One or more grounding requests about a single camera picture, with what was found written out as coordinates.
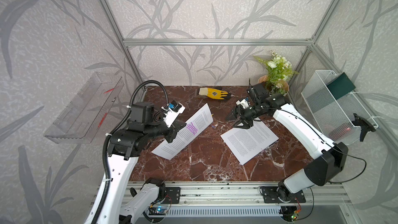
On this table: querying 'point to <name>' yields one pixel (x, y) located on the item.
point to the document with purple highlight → (196, 125)
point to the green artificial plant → (279, 70)
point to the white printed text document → (246, 143)
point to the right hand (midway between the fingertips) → (228, 121)
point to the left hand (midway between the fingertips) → (184, 124)
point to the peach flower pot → (264, 78)
